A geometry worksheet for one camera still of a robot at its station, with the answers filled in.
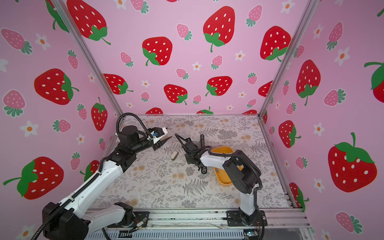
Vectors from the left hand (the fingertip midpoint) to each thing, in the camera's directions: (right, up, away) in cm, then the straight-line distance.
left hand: (166, 130), depth 73 cm
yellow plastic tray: (+30, -27, +15) cm, 43 cm away
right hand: (+11, -16, +22) cm, 29 cm away
